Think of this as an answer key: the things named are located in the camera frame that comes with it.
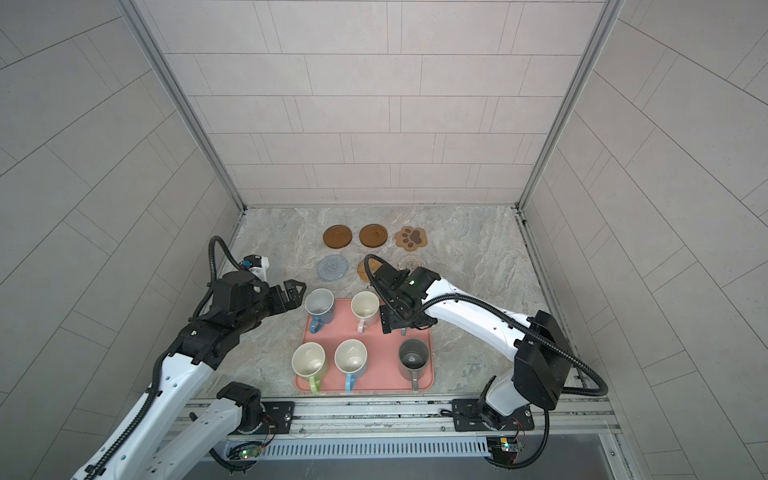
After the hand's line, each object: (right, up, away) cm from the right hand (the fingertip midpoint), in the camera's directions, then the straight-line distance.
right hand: (399, 327), depth 77 cm
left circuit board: (-33, -23, -13) cm, 42 cm away
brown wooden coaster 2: (-10, +23, +31) cm, 40 cm away
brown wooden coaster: (-23, +23, +31) cm, 45 cm away
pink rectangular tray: (-5, -12, +1) cm, 13 cm away
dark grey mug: (+4, -9, 0) cm, 9 cm away
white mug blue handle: (-13, -9, +2) cm, 16 cm away
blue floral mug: (-23, +4, +7) cm, 24 cm away
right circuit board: (+24, -25, -9) cm, 36 cm away
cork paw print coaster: (+4, +22, +30) cm, 38 cm away
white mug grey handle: (+1, -2, +2) cm, 3 cm away
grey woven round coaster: (-23, +13, +22) cm, 34 cm away
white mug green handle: (-24, -9, +2) cm, 26 cm away
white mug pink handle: (-10, +2, +12) cm, 16 cm away
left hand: (-25, +12, -2) cm, 28 cm away
